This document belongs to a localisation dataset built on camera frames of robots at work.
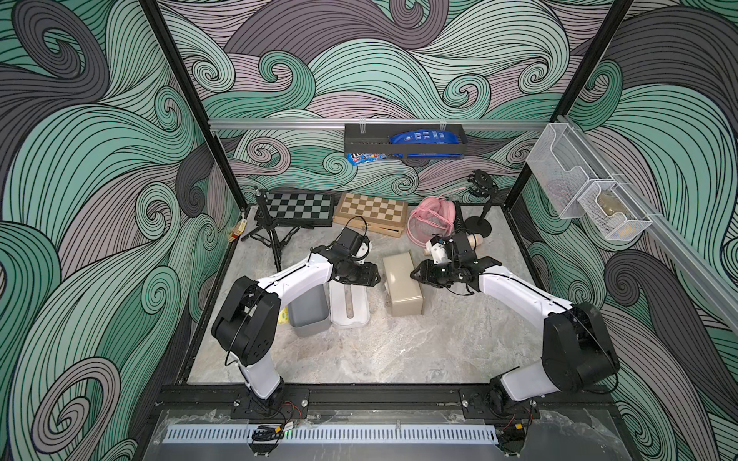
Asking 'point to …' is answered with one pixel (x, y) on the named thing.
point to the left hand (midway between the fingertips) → (373, 275)
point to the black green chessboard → (299, 209)
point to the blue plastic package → (422, 136)
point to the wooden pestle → (475, 240)
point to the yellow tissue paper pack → (283, 316)
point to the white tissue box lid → (338, 304)
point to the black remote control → (459, 218)
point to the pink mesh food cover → (433, 215)
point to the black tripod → (268, 233)
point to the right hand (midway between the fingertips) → (418, 276)
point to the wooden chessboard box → (372, 213)
